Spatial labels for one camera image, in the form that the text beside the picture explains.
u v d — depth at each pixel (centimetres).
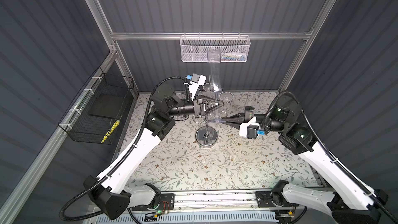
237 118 48
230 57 91
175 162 87
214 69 53
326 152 41
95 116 73
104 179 38
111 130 68
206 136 94
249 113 47
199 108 48
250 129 41
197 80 50
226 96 74
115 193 39
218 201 75
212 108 53
